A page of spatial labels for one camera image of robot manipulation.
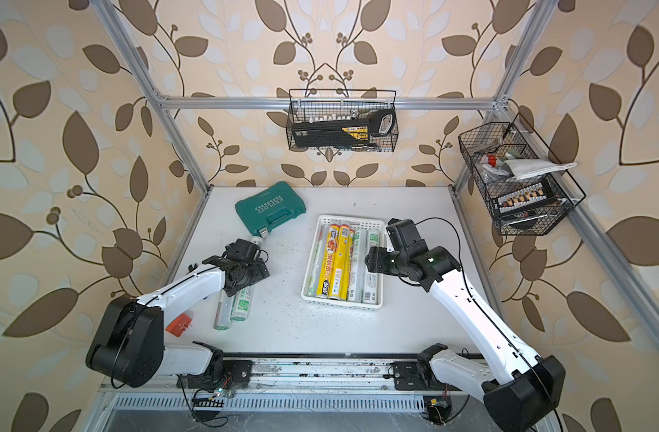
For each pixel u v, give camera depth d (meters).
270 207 1.08
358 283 0.88
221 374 0.72
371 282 0.89
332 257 0.91
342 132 0.82
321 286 0.84
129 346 0.42
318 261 0.93
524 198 0.68
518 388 0.37
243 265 0.67
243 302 0.84
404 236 0.56
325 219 1.02
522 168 0.63
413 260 0.55
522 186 0.70
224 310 0.83
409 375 0.74
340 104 0.91
